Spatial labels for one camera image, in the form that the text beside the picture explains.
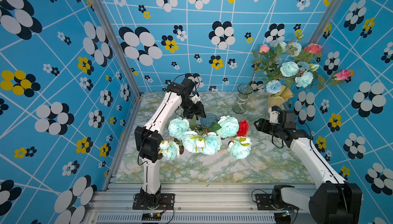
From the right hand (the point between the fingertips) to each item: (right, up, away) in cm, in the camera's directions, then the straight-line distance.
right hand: (262, 123), depth 84 cm
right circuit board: (+5, -42, -13) cm, 44 cm away
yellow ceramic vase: (+12, +14, +5) cm, 19 cm away
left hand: (-32, +5, -3) cm, 33 cm away
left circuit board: (-58, -43, -12) cm, 73 cm away
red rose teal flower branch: (-17, 0, -21) cm, 27 cm away
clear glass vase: (-8, +10, +17) cm, 21 cm away
